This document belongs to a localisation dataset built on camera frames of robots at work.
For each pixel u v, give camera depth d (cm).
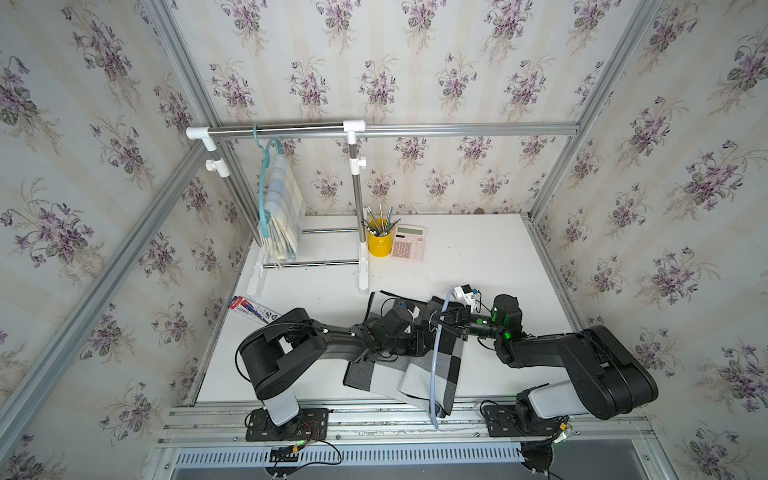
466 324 73
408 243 110
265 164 76
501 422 73
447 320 79
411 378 77
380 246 104
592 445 73
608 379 44
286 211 84
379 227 104
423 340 78
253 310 93
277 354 46
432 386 78
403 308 81
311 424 73
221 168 78
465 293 82
